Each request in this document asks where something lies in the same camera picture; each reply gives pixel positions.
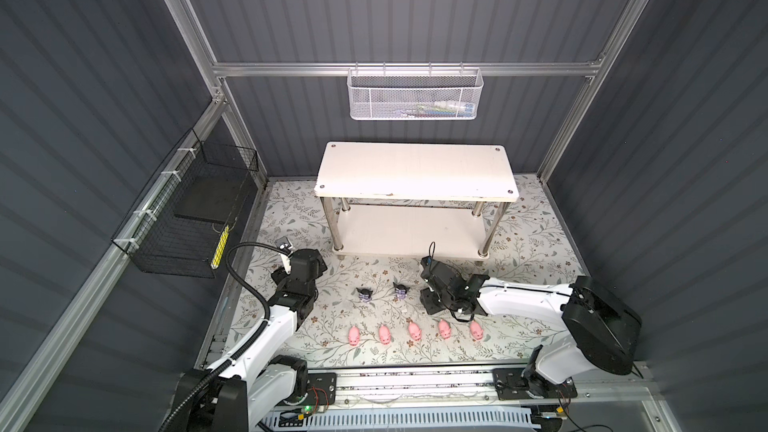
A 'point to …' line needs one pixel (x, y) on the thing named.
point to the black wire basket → (179, 224)
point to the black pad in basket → (209, 197)
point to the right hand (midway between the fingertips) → (428, 299)
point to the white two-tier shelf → (443, 201)
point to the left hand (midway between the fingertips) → (299, 259)
